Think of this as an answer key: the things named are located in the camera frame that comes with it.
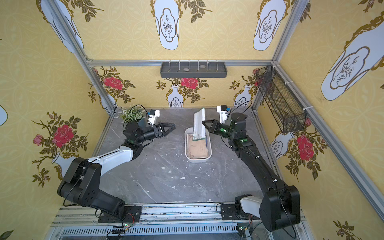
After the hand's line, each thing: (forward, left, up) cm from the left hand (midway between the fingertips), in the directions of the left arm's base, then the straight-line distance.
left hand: (176, 128), depth 74 cm
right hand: (+1, -12, +1) cm, 12 cm away
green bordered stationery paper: (+2, -11, -3) cm, 12 cm away
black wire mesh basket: (+12, -64, -4) cm, 65 cm away
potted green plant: (+19, +31, -12) cm, 38 cm away
